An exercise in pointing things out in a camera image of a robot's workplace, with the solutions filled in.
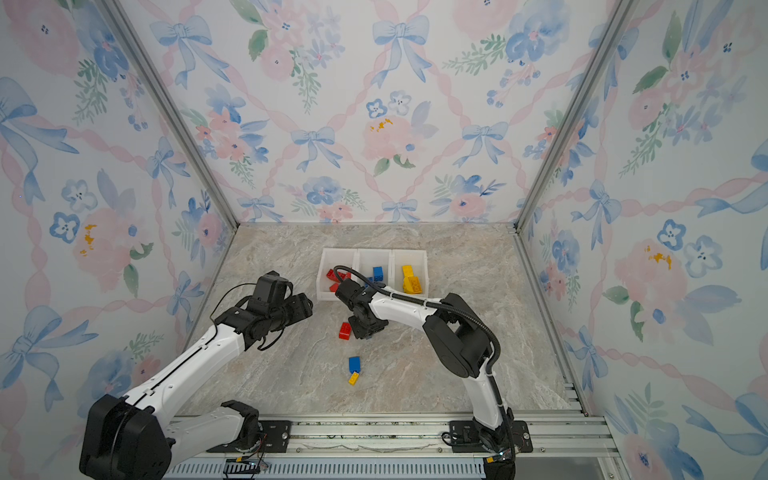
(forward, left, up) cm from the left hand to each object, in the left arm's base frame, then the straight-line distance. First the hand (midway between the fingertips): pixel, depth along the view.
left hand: (304, 304), depth 84 cm
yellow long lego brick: (+13, -31, -10) cm, 36 cm away
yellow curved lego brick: (+13, -33, -10) cm, 37 cm away
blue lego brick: (+18, -20, -10) cm, 28 cm away
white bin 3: (+22, -34, -7) cm, 41 cm away
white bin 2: (+21, -20, -9) cm, 30 cm away
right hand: (-1, -17, -12) cm, 20 cm away
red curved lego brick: (+19, -8, -13) cm, 24 cm away
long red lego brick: (+18, -4, -10) cm, 21 cm away
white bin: (+23, -4, -8) cm, 24 cm away
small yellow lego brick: (-17, -14, -11) cm, 24 cm away
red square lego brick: (-3, -10, -10) cm, 15 cm away
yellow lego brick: (+19, -30, -10) cm, 37 cm away
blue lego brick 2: (-12, -14, -12) cm, 22 cm away
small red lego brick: (+13, -5, -12) cm, 18 cm away
